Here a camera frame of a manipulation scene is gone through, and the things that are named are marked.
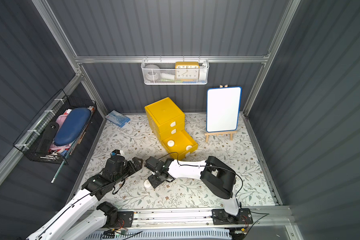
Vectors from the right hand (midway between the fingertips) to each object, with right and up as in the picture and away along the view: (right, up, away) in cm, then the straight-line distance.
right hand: (157, 177), depth 85 cm
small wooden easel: (+48, +25, +17) cm, 57 cm away
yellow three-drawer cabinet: (+5, +34, +5) cm, 35 cm away
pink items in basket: (-46, +33, -12) cm, 57 cm away
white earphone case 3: (-5, -3, -2) cm, 6 cm away
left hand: (-10, +9, -6) cm, 15 cm away
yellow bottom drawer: (+13, +17, +16) cm, 26 cm away
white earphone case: (+6, +18, +16) cm, 25 cm away
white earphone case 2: (+19, +15, +14) cm, 28 cm away
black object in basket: (-43, +24, -22) cm, 54 cm away
